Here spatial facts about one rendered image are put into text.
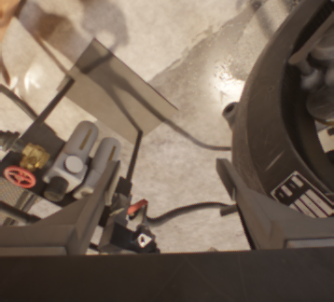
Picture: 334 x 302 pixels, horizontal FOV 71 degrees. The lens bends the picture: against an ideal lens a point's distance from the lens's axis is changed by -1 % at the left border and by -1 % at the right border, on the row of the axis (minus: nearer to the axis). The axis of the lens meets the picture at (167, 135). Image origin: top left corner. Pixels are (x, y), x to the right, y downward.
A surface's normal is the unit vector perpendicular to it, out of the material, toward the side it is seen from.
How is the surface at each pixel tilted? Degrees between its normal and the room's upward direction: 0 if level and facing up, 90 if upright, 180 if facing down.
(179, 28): 0
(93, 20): 0
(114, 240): 90
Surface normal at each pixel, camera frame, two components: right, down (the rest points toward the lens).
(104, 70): -0.09, 0.65
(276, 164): -0.72, -0.57
